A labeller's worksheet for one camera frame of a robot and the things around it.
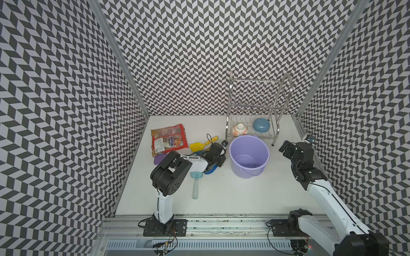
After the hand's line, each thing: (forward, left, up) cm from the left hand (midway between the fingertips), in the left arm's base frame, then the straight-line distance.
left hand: (219, 155), depth 99 cm
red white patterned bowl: (+12, -13, +9) cm, 20 cm away
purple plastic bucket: (0, -18, 0) cm, 18 cm away
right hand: (-6, -37, +17) cm, 41 cm away
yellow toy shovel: (+6, +14, 0) cm, 15 cm away
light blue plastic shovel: (-14, +13, +1) cm, 19 cm away
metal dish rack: (+11, -19, +30) cm, 37 cm away
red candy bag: (+9, +33, +5) cm, 34 cm away
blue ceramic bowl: (+19, -28, +7) cm, 35 cm away
